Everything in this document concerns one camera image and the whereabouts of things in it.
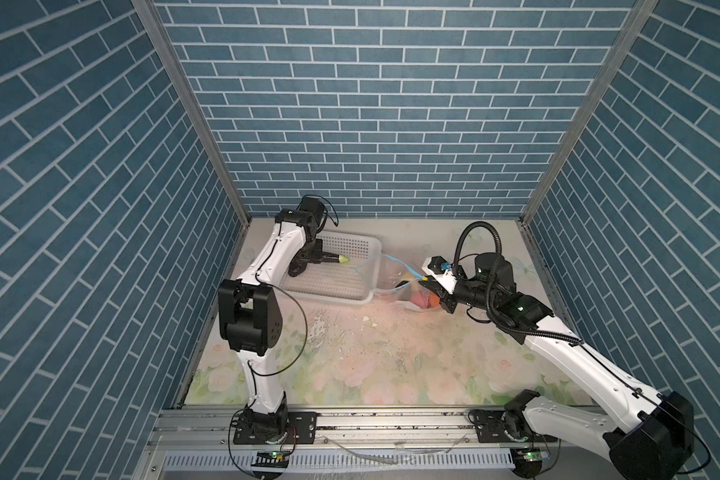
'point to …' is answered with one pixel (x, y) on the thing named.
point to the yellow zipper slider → (425, 278)
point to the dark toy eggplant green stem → (335, 258)
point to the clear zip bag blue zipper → (394, 282)
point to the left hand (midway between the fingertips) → (306, 256)
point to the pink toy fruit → (422, 298)
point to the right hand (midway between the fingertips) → (421, 274)
